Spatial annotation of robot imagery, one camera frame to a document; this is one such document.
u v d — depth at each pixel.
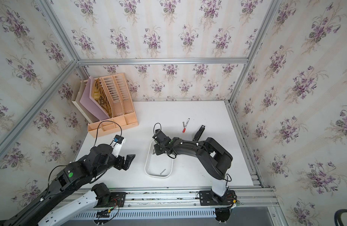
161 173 0.82
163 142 0.70
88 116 0.90
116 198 0.73
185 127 1.04
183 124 1.06
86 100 0.85
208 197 0.74
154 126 1.01
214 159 0.47
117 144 0.58
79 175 0.46
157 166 0.82
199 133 0.98
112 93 1.13
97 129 0.94
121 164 0.60
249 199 0.75
